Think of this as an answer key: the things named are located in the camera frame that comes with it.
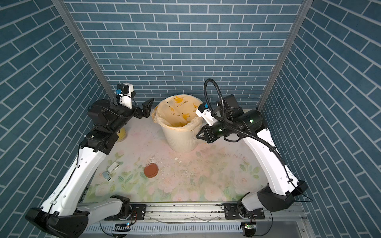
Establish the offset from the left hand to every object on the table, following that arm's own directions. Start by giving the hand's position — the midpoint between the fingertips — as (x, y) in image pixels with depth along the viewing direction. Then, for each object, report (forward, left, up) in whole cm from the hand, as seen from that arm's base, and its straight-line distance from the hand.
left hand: (148, 95), depth 63 cm
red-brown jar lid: (-15, +6, -46) cm, 48 cm away
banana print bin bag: (+14, -9, -25) cm, 30 cm away
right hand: (-14, -23, -9) cm, 28 cm away
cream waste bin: (-4, -12, -30) cm, 33 cm away
